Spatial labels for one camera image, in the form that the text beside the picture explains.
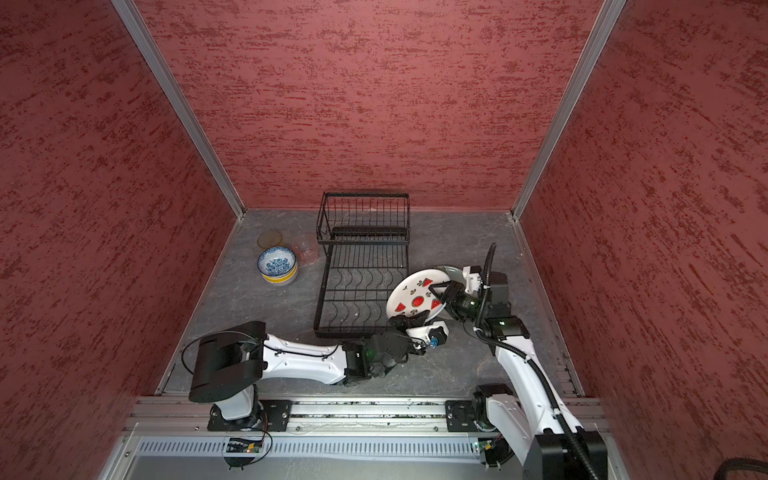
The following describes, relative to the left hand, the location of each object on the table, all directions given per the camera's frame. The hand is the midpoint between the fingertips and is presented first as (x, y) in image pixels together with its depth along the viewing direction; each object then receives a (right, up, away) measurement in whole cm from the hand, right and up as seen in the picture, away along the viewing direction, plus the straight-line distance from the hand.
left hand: (425, 314), depth 76 cm
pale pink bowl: (-41, +7, +20) cm, 46 cm away
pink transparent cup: (-40, +16, +31) cm, 53 cm away
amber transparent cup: (-55, +20, +33) cm, 67 cm away
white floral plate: (-3, +4, +9) cm, 10 cm away
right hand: (+1, +4, +3) cm, 5 cm away
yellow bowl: (-44, +6, +17) cm, 48 cm away
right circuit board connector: (+16, -31, -6) cm, 36 cm away
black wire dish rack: (-19, +20, +34) cm, 43 cm away
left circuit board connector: (-46, -34, -3) cm, 57 cm away
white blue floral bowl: (-48, +12, +21) cm, 54 cm away
